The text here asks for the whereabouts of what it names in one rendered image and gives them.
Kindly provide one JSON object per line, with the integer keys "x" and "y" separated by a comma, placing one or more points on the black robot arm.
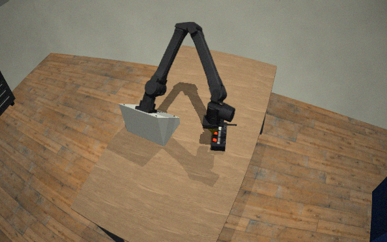
{"x": 157, "y": 85}

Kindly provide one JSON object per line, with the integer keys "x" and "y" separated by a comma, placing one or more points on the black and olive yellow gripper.
{"x": 212, "y": 123}

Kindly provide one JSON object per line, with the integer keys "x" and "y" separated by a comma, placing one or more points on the black power strip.
{"x": 219, "y": 138}

